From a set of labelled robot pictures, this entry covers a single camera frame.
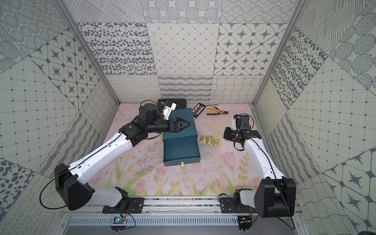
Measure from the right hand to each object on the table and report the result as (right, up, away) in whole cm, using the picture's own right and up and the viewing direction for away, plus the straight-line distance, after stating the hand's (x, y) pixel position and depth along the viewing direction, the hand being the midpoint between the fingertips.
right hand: (226, 135), depth 85 cm
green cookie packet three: (-8, -5, +12) cm, 15 cm away
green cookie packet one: (-5, -5, +11) cm, 13 cm away
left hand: (-23, +9, -16) cm, 30 cm away
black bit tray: (-16, +17, +31) cm, 38 cm away
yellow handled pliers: (+2, +15, +30) cm, 34 cm away
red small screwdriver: (0, +21, +37) cm, 42 cm away
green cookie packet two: (-12, -4, +12) cm, 17 cm away
